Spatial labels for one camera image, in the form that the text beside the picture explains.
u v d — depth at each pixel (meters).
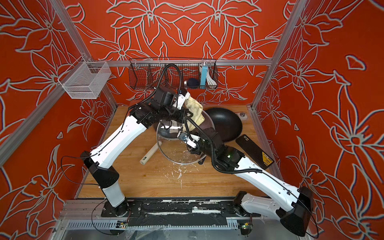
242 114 1.07
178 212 0.73
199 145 0.58
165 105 0.53
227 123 1.05
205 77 0.88
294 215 0.36
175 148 0.95
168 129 0.61
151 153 0.82
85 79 0.92
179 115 0.60
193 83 0.92
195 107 0.67
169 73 1.01
